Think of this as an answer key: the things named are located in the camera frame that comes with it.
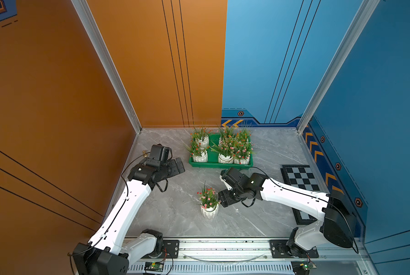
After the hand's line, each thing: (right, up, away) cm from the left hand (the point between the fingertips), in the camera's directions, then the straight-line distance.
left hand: (176, 165), depth 78 cm
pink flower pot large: (+24, +7, +11) cm, 27 cm away
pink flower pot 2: (+15, -16, -3) cm, 22 cm away
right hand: (+22, -16, +1) cm, 28 cm away
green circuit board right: (+54, -42, -7) cm, 69 cm away
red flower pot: (+9, +13, +27) cm, 31 cm away
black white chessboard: (+65, -8, +14) cm, 67 cm away
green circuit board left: (-7, -42, -7) cm, 43 cm away
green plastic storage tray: (+17, -1, +19) cm, 26 cm away
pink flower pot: (+32, +5, +11) cm, 35 cm away
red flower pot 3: (+25, +14, +15) cm, 33 cm away
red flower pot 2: (+9, +3, +18) cm, 21 cm away
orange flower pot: (+35, +14, +19) cm, 42 cm away
